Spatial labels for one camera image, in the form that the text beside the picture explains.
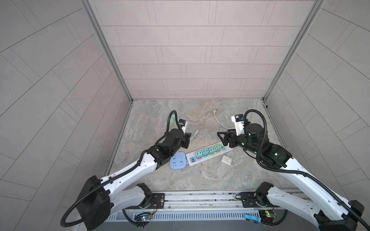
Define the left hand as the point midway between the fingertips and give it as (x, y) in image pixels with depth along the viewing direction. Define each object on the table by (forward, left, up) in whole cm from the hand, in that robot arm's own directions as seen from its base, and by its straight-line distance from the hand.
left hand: (189, 131), depth 79 cm
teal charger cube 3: (-7, -13, -10) cm, 18 cm away
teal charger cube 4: (-2, +1, +2) cm, 3 cm away
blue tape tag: (-38, -29, -13) cm, 50 cm away
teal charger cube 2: (-8, -9, -9) cm, 15 cm away
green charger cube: (-5, -17, -9) cm, 20 cm away
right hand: (-6, -16, +8) cm, 18 cm away
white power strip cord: (+27, -19, -15) cm, 36 cm away
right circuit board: (-37, -38, -16) cm, 55 cm away
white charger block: (-11, -22, -14) cm, 28 cm away
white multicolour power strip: (-11, -2, -14) cm, 18 cm away
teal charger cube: (-9, -6, -10) cm, 15 cm away
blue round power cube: (-12, +6, -13) cm, 19 cm away
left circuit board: (-38, +21, -14) cm, 45 cm away
